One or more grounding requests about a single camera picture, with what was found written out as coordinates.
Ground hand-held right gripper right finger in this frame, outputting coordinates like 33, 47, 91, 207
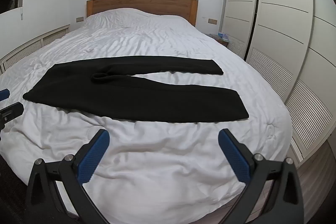
218, 128, 305, 224

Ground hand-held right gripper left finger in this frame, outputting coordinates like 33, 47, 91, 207
24, 129, 110, 224

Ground black pants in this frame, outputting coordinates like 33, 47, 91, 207
22, 55, 249, 123

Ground white louvered radiator cover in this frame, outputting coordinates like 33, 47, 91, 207
0, 25, 71, 75

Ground white bed duvet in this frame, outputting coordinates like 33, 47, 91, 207
0, 7, 293, 218

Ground white louvered wardrobe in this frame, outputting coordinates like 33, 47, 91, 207
218, 0, 336, 165

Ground wooden headboard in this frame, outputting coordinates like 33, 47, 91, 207
86, 0, 199, 27

